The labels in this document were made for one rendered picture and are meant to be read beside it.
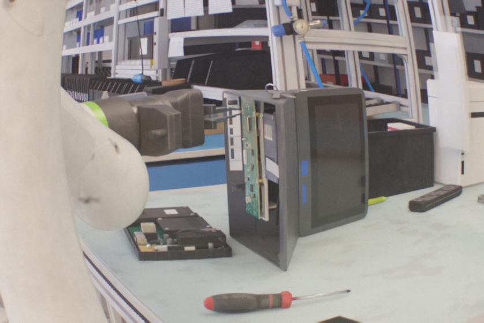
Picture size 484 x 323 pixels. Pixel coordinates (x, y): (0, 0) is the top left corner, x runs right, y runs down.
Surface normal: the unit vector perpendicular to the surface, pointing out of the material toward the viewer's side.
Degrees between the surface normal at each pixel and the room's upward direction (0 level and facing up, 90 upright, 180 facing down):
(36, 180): 94
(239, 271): 0
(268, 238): 0
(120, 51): 90
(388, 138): 90
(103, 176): 103
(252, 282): 0
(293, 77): 90
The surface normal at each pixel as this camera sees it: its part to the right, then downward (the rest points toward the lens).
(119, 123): 0.70, -0.27
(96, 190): 0.45, 0.57
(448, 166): -0.93, 0.10
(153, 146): -0.66, 0.14
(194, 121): 0.76, 0.05
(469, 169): 0.36, 0.11
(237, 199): -0.27, 0.14
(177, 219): -0.05, -0.99
